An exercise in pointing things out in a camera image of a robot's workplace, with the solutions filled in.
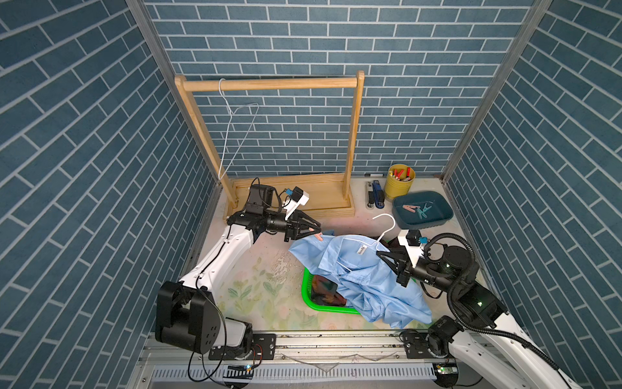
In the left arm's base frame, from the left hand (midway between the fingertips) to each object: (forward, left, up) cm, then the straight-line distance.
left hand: (322, 230), depth 70 cm
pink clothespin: (-1, +1, -1) cm, 2 cm away
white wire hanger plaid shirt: (+30, +40, -8) cm, 50 cm away
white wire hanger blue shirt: (+21, -32, -25) cm, 46 cm away
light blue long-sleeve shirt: (-13, -14, -7) cm, 20 cm away
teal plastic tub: (+28, -46, -25) cm, 59 cm away
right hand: (-7, -17, 0) cm, 18 cm away
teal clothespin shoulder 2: (+28, -48, -25) cm, 60 cm away
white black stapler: (+32, -22, -21) cm, 44 cm away
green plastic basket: (-8, +5, -18) cm, 21 cm away
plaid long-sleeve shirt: (-12, -1, -17) cm, 21 cm away
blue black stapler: (+33, -26, -21) cm, 47 cm away
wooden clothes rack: (+37, -3, -27) cm, 46 cm away
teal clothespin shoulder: (+25, -44, -24) cm, 56 cm away
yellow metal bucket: (+33, -32, -16) cm, 49 cm away
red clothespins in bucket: (+38, -34, -13) cm, 52 cm away
